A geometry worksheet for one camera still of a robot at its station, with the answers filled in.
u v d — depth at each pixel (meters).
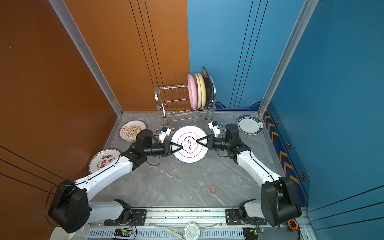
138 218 0.74
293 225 0.65
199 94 0.73
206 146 0.72
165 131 0.74
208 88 0.77
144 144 0.62
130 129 1.09
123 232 0.71
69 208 0.41
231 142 0.65
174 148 0.74
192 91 0.72
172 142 0.72
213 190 0.82
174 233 0.69
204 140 0.75
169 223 0.73
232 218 0.72
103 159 0.94
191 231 0.65
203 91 0.73
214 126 0.74
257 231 0.70
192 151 0.74
